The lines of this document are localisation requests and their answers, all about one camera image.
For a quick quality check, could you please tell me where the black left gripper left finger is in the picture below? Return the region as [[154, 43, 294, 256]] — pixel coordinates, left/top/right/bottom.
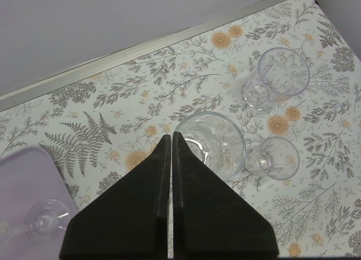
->
[[59, 135, 171, 259]]

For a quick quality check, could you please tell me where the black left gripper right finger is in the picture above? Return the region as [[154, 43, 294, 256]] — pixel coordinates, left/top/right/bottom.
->
[[172, 132, 279, 259]]

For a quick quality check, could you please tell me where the clear plain drinking glass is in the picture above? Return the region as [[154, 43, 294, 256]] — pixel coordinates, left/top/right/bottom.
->
[[175, 111, 246, 182]]

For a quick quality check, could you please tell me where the clear champagne flute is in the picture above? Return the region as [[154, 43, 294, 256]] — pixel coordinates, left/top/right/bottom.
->
[[1, 199, 71, 248]]

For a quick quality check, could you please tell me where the lilac plastic tray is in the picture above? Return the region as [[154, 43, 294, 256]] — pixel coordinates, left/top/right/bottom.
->
[[1, 147, 78, 259]]

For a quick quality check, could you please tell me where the clear small tumbler glass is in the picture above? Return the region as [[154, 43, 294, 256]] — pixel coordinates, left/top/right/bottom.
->
[[245, 136, 301, 180]]

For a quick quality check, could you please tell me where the floral patterned table mat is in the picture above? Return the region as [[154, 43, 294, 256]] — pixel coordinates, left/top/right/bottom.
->
[[1, 0, 360, 257]]

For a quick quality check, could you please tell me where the clear tall tumbler glass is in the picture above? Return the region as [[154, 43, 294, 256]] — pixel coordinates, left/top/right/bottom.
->
[[242, 47, 311, 110]]

